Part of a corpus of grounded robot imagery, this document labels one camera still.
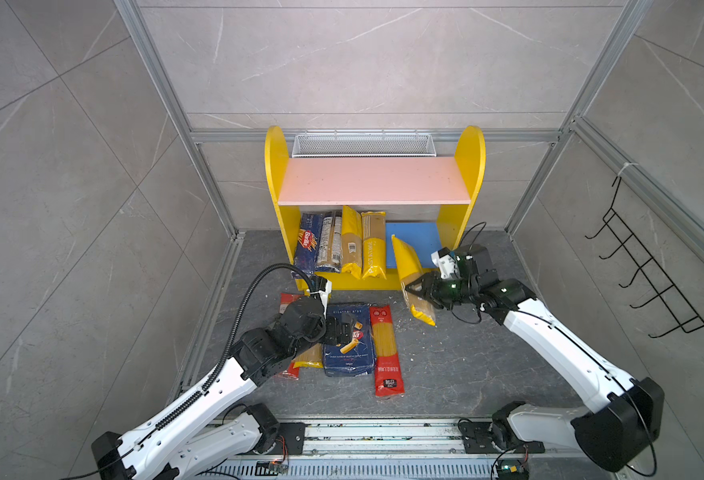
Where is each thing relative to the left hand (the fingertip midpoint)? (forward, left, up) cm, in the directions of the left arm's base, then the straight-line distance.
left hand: (341, 310), depth 71 cm
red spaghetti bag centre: (-9, -12, -21) cm, 26 cm away
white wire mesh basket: (+55, -8, +11) cm, 57 cm away
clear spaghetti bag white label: (+25, +4, -6) cm, 26 cm away
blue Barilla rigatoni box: (-5, -4, -18) cm, 19 cm away
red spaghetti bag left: (-7, +15, -22) cm, 27 cm away
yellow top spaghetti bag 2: (-4, +9, -20) cm, 22 cm away
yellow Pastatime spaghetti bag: (+26, -10, -6) cm, 29 cm away
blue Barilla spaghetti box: (+28, +10, -6) cm, 30 cm away
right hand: (+6, -17, 0) cm, 18 cm away
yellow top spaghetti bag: (+10, -18, +2) cm, 21 cm away
